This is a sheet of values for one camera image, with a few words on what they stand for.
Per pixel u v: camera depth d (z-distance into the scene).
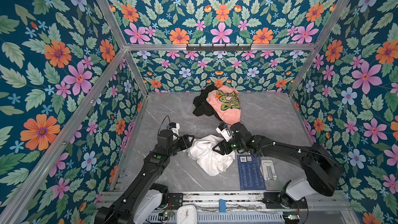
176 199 0.74
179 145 0.72
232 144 0.72
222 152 0.73
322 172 0.43
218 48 0.93
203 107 1.01
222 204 0.74
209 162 0.80
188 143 0.73
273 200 0.74
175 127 0.75
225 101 1.07
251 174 0.81
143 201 0.56
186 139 0.73
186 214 0.68
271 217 0.70
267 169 0.82
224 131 0.75
